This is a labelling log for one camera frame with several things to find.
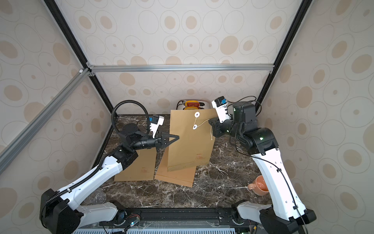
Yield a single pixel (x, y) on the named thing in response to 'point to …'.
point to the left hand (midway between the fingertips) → (180, 140)
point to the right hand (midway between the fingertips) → (208, 122)
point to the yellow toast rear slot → (190, 101)
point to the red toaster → (194, 104)
